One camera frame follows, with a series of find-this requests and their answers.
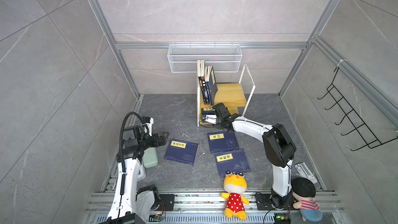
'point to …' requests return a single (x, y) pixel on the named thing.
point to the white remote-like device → (304, 172)
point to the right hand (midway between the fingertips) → (217, 114)
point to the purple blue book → (234, 160)
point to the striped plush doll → (304, 191)
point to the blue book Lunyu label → (213, 84)
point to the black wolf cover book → (204, 90)
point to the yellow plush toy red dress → (235, 184)
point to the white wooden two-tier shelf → (235, 96)
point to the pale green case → (150, 157)
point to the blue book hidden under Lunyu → (181, 151)
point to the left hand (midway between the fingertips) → (159, 131)
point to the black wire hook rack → (369, 139)
